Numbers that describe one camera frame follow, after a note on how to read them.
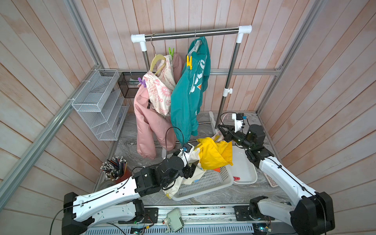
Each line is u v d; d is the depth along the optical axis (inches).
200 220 28.7
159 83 23.0
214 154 28.1
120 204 23.4
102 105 28.1
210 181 33.0
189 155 22.1
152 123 26.0
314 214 15.4
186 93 21.2
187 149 21.4
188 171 22.5
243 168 33.3
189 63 21.4
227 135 27.1
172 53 27.0
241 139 25.8
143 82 22.0
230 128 26.9
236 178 33.6
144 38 21.1
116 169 30.5
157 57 23.6
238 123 26.0
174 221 26.8
